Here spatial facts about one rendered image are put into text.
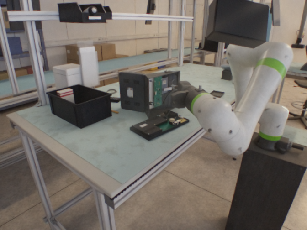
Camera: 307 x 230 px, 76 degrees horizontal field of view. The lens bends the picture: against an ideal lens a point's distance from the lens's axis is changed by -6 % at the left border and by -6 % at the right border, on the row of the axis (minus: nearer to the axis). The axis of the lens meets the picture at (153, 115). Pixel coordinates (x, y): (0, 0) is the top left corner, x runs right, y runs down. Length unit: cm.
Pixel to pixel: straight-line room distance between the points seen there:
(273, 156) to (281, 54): 58
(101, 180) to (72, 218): 129
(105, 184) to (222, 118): 40
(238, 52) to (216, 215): 137
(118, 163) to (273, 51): 72
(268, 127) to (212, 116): 69
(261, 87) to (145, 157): 48
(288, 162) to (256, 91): 57
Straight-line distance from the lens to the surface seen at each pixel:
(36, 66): 133
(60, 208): 181
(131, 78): 109
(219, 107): 62
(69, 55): 500
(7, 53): 200
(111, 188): 65
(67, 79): 127
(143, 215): 187
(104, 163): 75
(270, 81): 85
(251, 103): 78
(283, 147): 133
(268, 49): 96
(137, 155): 77
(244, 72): 106
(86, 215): 194
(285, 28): 742
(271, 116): 124
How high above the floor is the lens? 144
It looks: 24 degrees down
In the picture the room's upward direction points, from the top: straight up
